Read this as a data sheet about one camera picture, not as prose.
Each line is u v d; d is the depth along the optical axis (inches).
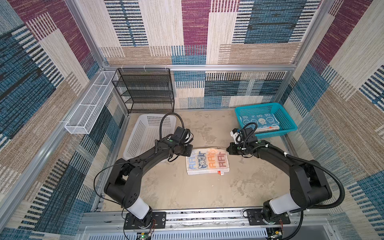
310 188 17.4
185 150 30.2
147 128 42.6
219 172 34.7
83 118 36.0
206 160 36.4
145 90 43.4
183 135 28.2
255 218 28.7
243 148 27.5
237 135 32.5
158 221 28.8
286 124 40.4
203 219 29.7
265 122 42.6
